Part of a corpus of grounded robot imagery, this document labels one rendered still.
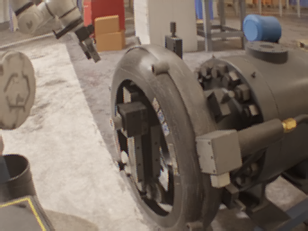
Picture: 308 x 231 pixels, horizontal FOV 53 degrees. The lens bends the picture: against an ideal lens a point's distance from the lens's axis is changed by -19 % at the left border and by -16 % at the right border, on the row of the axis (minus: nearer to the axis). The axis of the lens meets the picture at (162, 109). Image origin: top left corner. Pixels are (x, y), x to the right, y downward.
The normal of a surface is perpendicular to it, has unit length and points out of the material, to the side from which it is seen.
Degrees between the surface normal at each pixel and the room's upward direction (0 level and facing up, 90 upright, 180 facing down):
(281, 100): 53
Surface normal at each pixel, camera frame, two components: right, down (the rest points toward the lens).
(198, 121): 0.30, -0.29
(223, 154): 0.38, -0.06
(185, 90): 0.22, -0.50
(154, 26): 0.33, 0.34
